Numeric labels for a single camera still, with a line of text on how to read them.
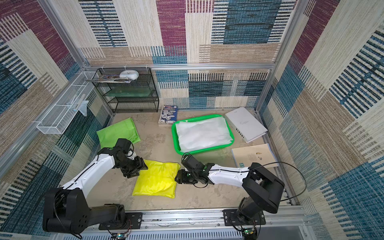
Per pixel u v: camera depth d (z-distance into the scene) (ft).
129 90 3.32
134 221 2.40
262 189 1.43
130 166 2.35
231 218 2.40
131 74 2.94
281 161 3.10
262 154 3.17
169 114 3.78
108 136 3.40
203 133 3.17
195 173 2.13
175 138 3.08
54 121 2.30
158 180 2.73
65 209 1.33
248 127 3.47
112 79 3.04
